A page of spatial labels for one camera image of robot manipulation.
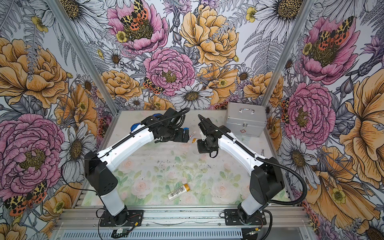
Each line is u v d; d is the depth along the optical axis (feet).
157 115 3.35
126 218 2.30
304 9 2.39
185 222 2.44
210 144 2.00
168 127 2.02
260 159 1.52
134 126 3.09
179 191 2.66
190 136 2.54
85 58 2.95
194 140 2.50
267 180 1.43
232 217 2.43
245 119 3.25
